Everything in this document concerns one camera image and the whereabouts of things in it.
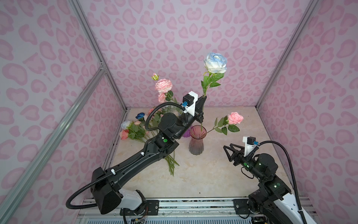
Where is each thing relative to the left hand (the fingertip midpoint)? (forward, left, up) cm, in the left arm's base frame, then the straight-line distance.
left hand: (206, 97), depth 56 cm
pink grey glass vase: (+5, +1, -34) cm, 34 cm away
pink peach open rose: (+13, +52, -46) cm, 71 cm away
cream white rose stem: (+15, +44, -45) cm, 65 cm away
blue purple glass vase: (0, +7, -26) cm, 27 cm away
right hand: (-8, -12, -26) cm, 30 cm away
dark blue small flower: (+29, +43, -45) cm, 69 cm away
